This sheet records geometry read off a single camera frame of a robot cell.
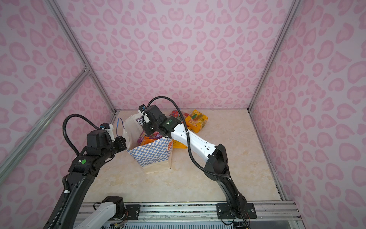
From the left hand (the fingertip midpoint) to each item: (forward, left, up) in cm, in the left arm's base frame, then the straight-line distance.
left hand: (125, 137), depth 73 cm
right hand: (+9, -9, 0) cm, 13 cm away
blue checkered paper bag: (-7, -14, -8) cm, 18 cm away
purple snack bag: (+12, -3, -16) cm, 20 cm away
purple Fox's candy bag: (+10, -6, +1) cm, 11 cm away
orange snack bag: (+5, -8, -11) cm, 14 cm away
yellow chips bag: (+7, -24, -21) cm, 33 cm away
